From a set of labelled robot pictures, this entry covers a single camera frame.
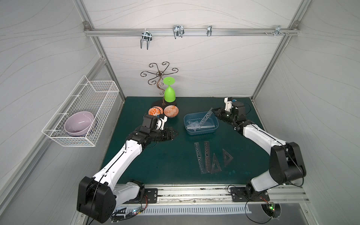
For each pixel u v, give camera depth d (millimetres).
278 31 767
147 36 784
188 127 1011
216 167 840
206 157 879
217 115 778
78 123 612
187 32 788
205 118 886
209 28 717
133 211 688
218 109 780
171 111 1109
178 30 762
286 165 442
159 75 929
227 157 875
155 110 1085
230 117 743
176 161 896
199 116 1052
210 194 749
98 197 380
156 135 661
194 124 1015
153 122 628
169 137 687
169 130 704
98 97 783
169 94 924
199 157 880
